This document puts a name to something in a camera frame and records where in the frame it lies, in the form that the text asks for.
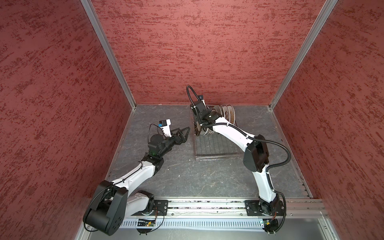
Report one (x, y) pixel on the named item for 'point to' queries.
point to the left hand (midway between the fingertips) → (185, 131)
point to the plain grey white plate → (220, 109)
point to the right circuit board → (266, 222)
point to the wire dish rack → (213, 147)
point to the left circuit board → (143, 222)
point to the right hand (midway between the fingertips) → (201, 113)
